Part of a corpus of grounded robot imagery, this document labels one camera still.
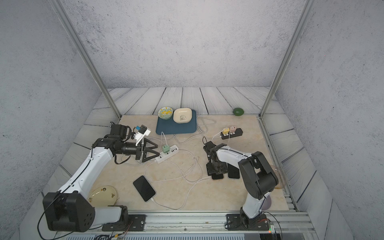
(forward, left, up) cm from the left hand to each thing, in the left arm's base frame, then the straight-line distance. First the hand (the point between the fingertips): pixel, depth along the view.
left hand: (158, 150), depth 73 cm
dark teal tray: (+36, +1, -24) cm, 43 cm away
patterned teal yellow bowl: (+47, +5, -19) cm, 51 cm away
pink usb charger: (+26, -44, -16) cm, 53 cm away
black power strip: (+28, -50, -21) cm, 61 cm away
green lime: (+47, -52, -19) cm, 72 cm away
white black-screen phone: (-9, +11, -24) cm, 28 cm away
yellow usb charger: (+26, -40, -18) cm, 51 cm away
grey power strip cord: (+23, -6, -23) cm, 33 cm away
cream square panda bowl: (+45, -9, -20) cm, 50 cm away
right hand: (-1, -31, -23) cm, 38 cm away
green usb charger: (+12, 0, -17) cm, 21 cm away
